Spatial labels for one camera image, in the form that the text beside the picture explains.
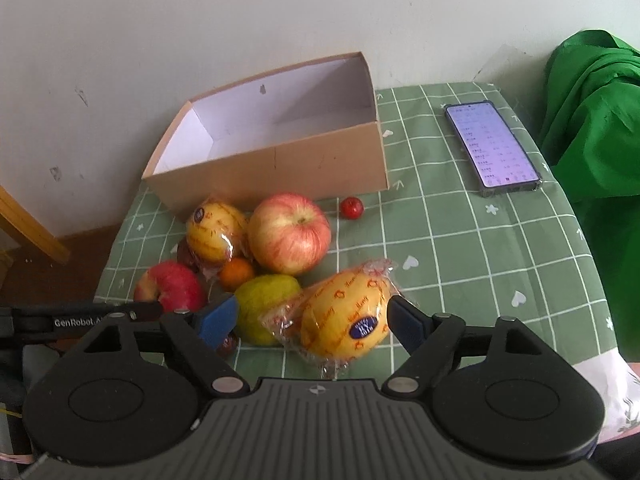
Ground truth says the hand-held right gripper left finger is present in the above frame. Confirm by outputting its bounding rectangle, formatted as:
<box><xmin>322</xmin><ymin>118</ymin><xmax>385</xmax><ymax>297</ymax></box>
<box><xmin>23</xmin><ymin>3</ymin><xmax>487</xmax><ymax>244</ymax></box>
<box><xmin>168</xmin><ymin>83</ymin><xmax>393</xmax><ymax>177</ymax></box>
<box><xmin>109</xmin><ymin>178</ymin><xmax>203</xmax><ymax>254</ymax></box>
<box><xmin>60</xmin><ymin>294</ymin><xmax>250</xmax><ymax>400</ymax></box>

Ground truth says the orange tangerine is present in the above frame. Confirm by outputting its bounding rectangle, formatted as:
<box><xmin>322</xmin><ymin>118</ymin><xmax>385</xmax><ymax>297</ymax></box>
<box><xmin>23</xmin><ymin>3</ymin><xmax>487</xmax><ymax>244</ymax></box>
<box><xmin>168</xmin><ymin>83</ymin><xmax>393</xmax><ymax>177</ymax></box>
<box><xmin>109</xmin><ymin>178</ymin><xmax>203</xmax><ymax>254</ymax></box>
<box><xmin>219</xmin><ymin>257</ymin><xmax>257</xmax><ymax>292</ymax></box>

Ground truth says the green checked tablecloth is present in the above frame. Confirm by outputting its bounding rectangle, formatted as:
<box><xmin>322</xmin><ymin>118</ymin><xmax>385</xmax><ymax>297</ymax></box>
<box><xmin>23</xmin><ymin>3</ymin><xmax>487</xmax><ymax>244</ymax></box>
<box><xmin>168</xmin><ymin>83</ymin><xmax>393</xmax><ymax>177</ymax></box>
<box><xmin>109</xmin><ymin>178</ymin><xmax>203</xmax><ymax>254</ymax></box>
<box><xmin>92</xmin><ymin>82</ymin><xmax>621</xmax><ymax>391</ymax></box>

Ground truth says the smartphone with lit screen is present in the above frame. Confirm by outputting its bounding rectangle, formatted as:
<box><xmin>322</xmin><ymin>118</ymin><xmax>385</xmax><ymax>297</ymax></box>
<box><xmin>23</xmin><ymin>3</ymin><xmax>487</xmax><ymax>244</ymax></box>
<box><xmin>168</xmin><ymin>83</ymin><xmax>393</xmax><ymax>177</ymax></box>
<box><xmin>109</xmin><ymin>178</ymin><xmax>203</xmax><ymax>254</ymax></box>
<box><xmin>444</xmin><ymin>101</ymin><xmax>543</xmax><ymax>198</ymax></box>

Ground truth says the deep red apple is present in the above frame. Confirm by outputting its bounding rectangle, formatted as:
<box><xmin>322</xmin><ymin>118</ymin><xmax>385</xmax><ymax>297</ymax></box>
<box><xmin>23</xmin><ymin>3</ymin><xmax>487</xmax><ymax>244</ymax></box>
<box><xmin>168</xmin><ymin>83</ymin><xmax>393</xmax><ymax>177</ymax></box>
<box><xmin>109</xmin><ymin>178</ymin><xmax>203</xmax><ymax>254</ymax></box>
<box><xmin>133</xmin><ymin>261</ymin><xmax>208</xmax><ymax>313</ymax></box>

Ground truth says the green pear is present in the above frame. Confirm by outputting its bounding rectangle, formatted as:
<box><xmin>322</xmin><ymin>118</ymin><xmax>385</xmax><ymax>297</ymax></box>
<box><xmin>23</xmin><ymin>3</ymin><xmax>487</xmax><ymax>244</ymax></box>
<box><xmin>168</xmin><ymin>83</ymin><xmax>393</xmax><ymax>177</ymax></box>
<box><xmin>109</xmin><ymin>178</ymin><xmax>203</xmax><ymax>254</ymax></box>
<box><xmin>234</xmin><ymin>274</ymin><xmax>302</xmax><ymax>346</ymax></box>

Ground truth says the small yellow pear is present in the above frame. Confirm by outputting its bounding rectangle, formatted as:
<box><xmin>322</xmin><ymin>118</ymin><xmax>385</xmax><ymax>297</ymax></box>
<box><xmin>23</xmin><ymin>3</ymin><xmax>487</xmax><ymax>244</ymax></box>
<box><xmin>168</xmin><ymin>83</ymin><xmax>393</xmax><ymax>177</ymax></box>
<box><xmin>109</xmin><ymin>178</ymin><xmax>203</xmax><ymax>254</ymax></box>
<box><xmin>186</xmin><ymin>199</ymin><xmax>251</xmax><ymax>266</ymax></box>

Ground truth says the brown cardboard box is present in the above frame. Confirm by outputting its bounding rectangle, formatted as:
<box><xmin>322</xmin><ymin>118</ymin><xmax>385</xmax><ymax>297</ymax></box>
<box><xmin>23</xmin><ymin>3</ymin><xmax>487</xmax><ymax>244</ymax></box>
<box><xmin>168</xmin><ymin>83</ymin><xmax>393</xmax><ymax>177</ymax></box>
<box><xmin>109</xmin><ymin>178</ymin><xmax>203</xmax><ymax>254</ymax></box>
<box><xmin>141</xmin><ymin>51</ymin><xmax>390</xmax><ymax>221</ymax></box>

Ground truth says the white floral cloth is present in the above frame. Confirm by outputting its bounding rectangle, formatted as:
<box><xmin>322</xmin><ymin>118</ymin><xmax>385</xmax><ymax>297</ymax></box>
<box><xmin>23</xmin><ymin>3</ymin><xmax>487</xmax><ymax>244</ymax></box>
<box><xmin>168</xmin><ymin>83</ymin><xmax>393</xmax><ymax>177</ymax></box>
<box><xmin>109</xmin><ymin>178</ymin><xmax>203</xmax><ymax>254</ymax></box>
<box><xmin>575</xmin><ymin>345</ymin><xmax>640</xmax><ymax>446</ymax></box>

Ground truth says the bright green cloth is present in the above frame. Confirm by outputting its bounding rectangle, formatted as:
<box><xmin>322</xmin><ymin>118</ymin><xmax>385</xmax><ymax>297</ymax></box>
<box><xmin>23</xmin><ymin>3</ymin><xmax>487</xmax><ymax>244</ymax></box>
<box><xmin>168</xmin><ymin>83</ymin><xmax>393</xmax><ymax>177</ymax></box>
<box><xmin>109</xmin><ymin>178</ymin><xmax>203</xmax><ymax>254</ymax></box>
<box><xmin>537</xmin><ymin>30</ymin><xmax>640</xmax><ymax>356</ymax></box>

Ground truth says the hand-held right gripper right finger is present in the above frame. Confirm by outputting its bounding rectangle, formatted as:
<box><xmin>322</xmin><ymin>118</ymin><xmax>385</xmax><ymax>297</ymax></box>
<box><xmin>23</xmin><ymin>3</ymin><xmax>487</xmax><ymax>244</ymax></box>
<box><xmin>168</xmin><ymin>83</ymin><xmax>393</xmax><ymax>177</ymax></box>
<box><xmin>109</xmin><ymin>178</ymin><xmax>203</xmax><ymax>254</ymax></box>
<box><xmin>380</xmin><ymin>296</ymin><xmax>566</xmax><ymax>396</ymax></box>

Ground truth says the dark red jujube date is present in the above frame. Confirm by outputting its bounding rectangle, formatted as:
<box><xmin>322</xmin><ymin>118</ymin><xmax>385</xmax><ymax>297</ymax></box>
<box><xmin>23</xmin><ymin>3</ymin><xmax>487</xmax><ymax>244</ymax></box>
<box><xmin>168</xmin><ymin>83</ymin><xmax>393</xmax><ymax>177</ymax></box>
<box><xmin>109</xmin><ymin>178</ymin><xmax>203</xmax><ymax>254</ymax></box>
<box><xmin>215</xmin><ymin>332</ymin><xmax>240</xmax><ymax>358</ymax></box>
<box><xmin>176</xmin><ymin>240</ymin><xmax>201</xmax><ymax>271</ymax></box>

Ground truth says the large yellow pear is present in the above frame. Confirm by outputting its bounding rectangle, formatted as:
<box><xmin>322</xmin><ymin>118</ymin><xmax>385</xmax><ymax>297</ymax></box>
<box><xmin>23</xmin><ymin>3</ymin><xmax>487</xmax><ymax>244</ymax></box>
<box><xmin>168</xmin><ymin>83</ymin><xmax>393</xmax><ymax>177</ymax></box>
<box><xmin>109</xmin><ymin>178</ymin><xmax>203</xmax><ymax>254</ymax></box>
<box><xmin>257</xmin><ymin>258</ymin><xmax>403</xmax><ymax>378</ymax></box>

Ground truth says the large striped red-yellow apple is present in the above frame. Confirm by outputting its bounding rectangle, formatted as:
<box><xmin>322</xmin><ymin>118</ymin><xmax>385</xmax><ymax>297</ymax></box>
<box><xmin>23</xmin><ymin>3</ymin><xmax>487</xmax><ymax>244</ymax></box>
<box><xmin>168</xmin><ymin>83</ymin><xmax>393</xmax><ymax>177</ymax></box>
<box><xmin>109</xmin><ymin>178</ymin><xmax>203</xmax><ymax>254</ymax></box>
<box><xmin>247</xmin><ymin>192</ymin><xmax>332</xmax><ymax>276</ymax></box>

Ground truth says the yellow wooden furniture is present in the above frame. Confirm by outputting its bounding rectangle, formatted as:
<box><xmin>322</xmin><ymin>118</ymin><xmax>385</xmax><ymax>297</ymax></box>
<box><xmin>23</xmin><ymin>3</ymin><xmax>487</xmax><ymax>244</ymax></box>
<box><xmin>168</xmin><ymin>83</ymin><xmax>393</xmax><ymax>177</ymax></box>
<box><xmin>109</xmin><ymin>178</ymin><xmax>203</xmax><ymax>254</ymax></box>
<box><xmin>0</xmin><ymin>185</ymin><xmax>71</xmax><ymax>263</ymax></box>

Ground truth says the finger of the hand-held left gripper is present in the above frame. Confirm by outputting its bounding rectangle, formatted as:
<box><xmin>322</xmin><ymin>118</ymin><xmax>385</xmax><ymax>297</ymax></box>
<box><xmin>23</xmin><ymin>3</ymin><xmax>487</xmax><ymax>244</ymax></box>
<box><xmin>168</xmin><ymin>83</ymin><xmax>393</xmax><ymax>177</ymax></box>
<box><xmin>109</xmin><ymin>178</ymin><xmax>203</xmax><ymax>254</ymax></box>
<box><xmin>0</xmin><ymin>301</ymin><xmax>164</xmax><ymax>322</ymax></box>

